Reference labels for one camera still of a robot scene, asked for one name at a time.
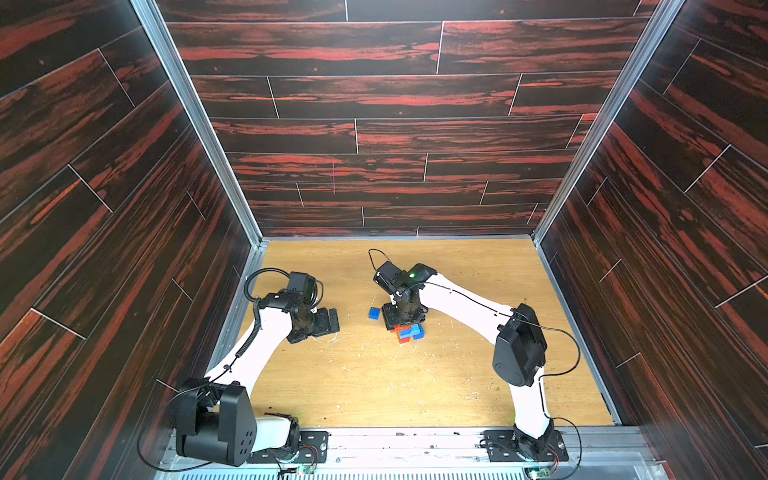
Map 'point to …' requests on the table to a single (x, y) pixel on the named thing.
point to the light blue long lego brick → (410, 332)
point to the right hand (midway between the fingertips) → (401, 319)
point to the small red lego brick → (404, 340)
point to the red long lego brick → (398, 328)
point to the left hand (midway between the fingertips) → (327, 328)
